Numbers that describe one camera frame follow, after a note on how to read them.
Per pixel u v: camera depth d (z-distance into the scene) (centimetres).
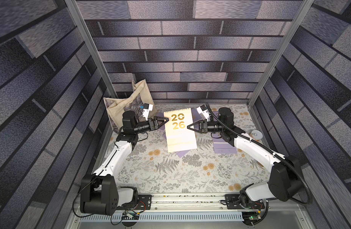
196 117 72
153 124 66
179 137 71
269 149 48
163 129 71
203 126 65
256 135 95
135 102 93
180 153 92
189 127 70
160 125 67
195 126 71
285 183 41
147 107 70
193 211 71
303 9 71
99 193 41
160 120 67
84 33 78
